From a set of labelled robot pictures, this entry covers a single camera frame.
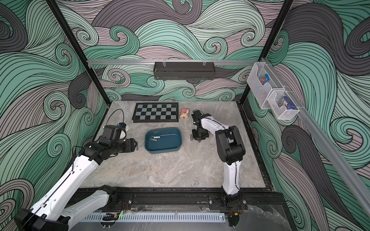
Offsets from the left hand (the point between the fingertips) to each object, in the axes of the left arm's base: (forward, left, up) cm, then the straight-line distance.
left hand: (132, 142), depth 76 cm
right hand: (+12, -40, -17) cm, 45 cm away
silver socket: (+13, -9, -17) cm, 23 cm away
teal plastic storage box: (+12, -19, -19) cm, 29 cm away
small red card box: (+35, -29, -16) cm, 48 cm away
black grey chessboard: (+35, -6, -15) cm, 38 cm away
